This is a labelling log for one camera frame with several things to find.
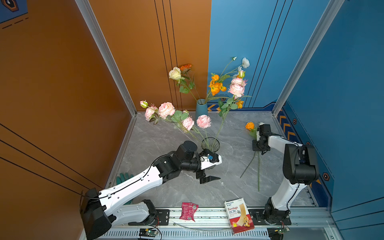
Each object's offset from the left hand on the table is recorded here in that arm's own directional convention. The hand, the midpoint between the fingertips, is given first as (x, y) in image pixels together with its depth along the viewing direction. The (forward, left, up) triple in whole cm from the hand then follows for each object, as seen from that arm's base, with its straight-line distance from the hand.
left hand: (217, 164), depth 67 cm
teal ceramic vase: (+43, +7, -6) cm, 44 cm away
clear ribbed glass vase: (+15, +2, -6) cm, 16 cm away
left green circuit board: (-23, +32, -25) cm, 47 cm away
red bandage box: (-18, -11, -19) cm, 28 cm away
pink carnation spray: (+18, +7, +9) cm, 21 cm away
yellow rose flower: (+39, -29, -19) cm, 52 cm away
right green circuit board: (-22, -31, -22) cm, 44 cm away
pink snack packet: (-15, +13, -22) cm, 29 cm away
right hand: (+24, -31, -22) cm, 45 cm away
